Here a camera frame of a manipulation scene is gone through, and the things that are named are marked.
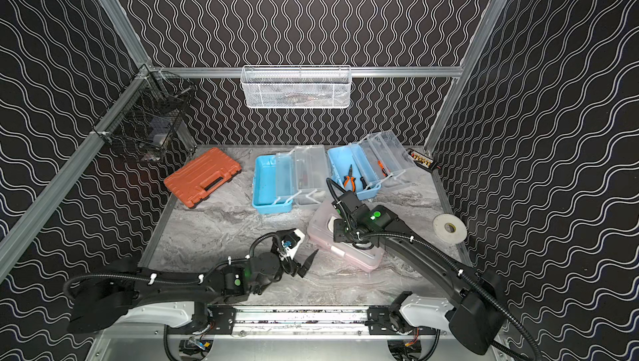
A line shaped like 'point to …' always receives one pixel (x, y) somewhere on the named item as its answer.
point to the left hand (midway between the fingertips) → (305, 237)
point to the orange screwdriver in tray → (384, 172)
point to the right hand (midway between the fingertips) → (342, 231)
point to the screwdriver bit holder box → (421, 159)
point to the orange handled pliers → (349, 178)
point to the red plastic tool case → (194, 182)
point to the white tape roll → (450, 228)
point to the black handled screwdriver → (364, 182)
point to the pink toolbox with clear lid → (321, 231)
